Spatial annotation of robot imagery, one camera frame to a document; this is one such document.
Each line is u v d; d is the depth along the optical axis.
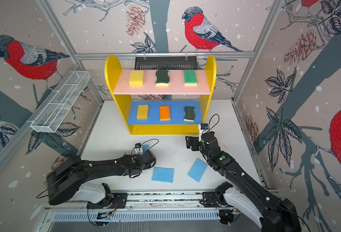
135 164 0.65
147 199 0.75
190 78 0.73
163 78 0.73
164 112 0.93
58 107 0.76
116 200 0.73
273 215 0.39
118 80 0.76
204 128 0.70
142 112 0.92
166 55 0.92
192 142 0.70
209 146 0.58
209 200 0.73
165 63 0.99
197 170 0.83
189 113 0.92
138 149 0.78
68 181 0.42
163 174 0.81
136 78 0.73
